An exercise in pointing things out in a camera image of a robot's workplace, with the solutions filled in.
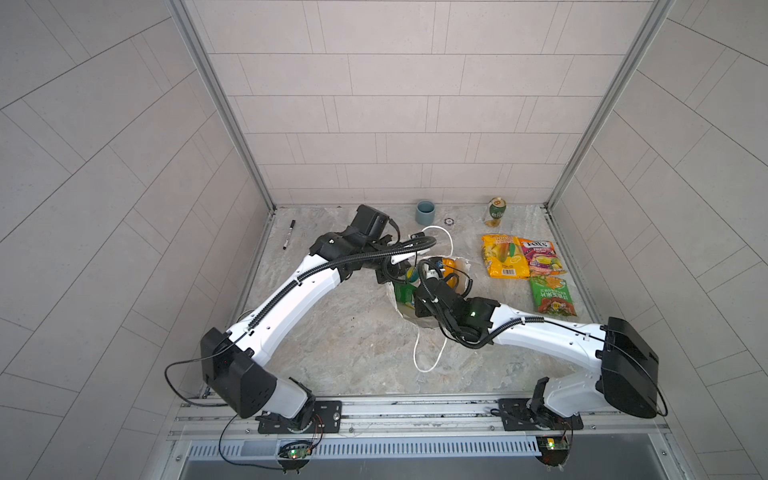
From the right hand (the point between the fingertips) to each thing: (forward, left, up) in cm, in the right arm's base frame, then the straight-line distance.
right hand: (413, 296), depth 80 cm
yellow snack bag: (-1, -8, +16) cm, 17 cm away
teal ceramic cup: (+37, -8, -5) cm, 38 cm away
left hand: (+3, 0, +13) cm, 13 cm away
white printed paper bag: (-9, -2, +3) cm, 9 cm away
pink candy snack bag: (+16, -45, -9) cm, 48 cm away
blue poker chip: (+36, -17, -10) cm, 41 cm away
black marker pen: (+38, +42, -9) cm, 58 cm away
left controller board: (-31, +29, -9) cm, 44 cm away
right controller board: (-34, -30, -14) cm, 48 cm away
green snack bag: (+2, -42, -9) cm, 43 cm away
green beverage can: (+34, -33, -2) cm, 47 cm away
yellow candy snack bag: (+16, -32, -8) cm, 37 cm away
